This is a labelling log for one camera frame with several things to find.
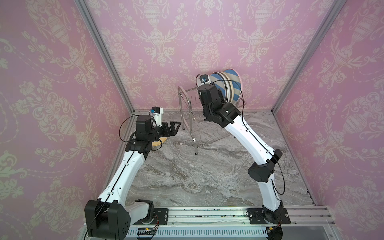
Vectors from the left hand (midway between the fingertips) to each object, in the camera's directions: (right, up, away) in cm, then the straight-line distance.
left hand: (174, 124), depth 76 cm
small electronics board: (-14, -53, -3) cm, 54 cm away
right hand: (+20, +16, -4) cm, 26 cm away
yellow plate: (-12, -11, +26) cm, 31 cm away
